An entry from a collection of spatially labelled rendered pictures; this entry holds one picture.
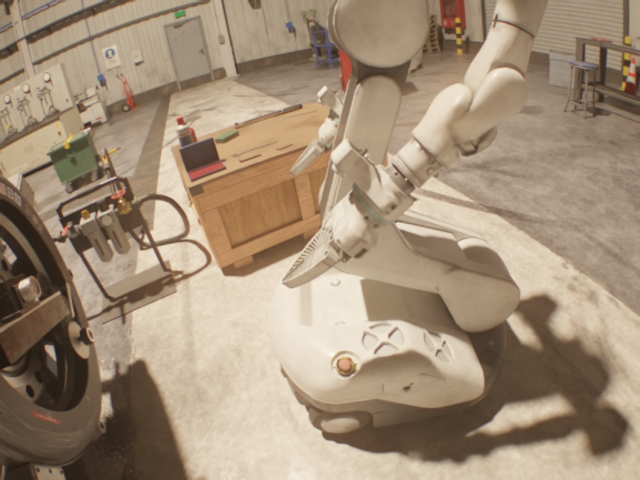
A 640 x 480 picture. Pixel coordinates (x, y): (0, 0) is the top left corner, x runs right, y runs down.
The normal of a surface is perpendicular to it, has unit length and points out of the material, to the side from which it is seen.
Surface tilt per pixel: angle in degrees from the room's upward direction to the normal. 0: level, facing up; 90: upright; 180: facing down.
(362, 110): 87
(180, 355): 0
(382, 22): 90
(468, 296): 90
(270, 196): 90
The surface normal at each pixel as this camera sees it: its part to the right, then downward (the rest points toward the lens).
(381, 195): -0.34, 0.22
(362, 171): -0.10, 0.45
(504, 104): -0.04, 0.69
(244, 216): 0.47, 0.44
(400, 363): -0.07, -0.23
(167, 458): -0.15, -0.81
